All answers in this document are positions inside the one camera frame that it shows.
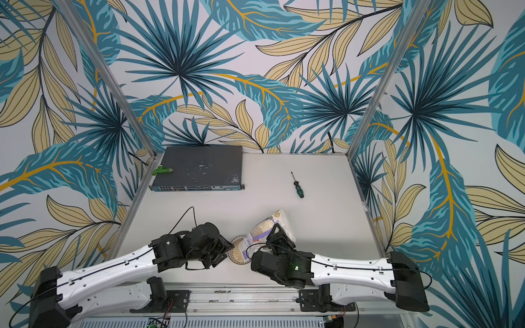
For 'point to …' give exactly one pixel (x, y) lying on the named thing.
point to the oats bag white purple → (260, 233)
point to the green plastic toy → (160, 169)
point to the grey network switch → (199, 168)
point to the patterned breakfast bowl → (234, 255)
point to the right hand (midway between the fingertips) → (273, 232)
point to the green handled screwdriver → (298, 188)
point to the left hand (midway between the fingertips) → (232, 252)
